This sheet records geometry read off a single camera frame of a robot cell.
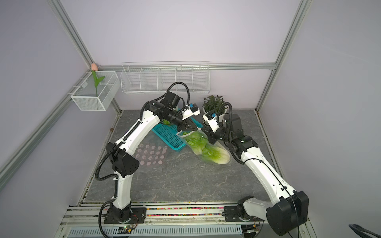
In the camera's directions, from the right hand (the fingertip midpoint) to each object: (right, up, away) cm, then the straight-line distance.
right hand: (203, 127), depth 75 cm
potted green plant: (+10, +16, +24) cm, 30 cm away
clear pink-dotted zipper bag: (-34, -18, +19) cm, 43 cm away
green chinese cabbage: (-3, -8, +4) cm, 9 cm away
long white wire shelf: (-24, +33, +24) cm, 47 cm away
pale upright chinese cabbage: (-18, +3, -5) cm, 19 cm away
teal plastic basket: (-24, -5, +30) cm, 39 cm away
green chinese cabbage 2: (+8, -16, +10) cm, 20 cm away
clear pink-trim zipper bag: (-10, -4, +10) cm, 15 cm away
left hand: (-4, 0, +1) cm, 4 cm away
